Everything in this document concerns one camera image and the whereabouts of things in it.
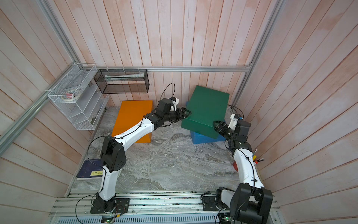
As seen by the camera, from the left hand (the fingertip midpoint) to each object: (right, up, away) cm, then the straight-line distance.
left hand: (189, 116), depth 84 cm
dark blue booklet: (-62, -33, +2) cm, 70 cm away
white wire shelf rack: (-60, +3, -6) cm, 61 cm away
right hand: (+16, -4, -1) cm, 17 cm away
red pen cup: (+16, -21, -29) cm, 39 cm away
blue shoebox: (+7, -15, +6) cm, 17 cm away
